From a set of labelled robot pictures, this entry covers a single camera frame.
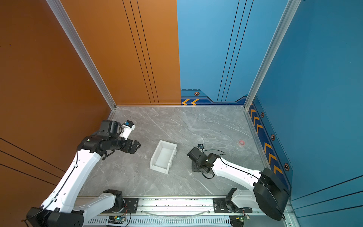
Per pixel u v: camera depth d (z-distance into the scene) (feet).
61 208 1.23
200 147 2.53
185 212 2.38
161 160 2.94
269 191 1.32
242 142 3.22
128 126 2.19
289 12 2.34
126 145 2.15
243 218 2.28
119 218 2.32
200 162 2.05
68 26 2.48
